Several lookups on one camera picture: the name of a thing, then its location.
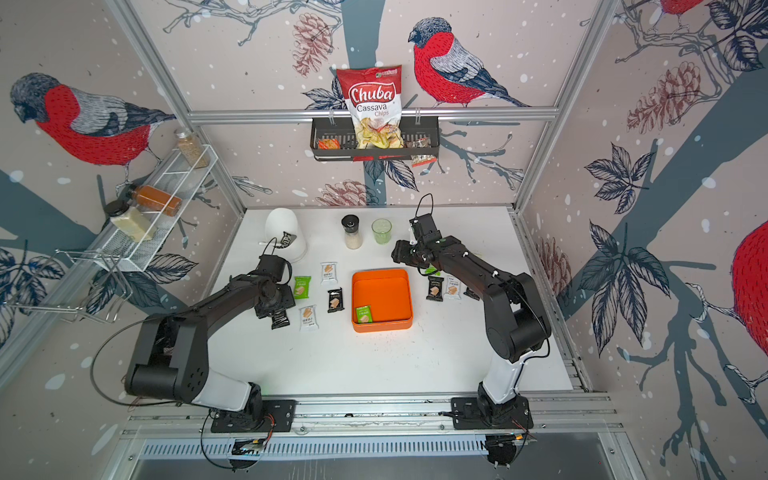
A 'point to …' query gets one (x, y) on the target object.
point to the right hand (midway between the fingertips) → (398, 254)
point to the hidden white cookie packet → (308, 319)
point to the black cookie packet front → (279, 319)
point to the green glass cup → (381, 229)
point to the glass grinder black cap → (350, 223)
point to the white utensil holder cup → (278, 221)
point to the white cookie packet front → (329, 272)
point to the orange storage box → (388, 292)
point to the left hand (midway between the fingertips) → (287, 296)
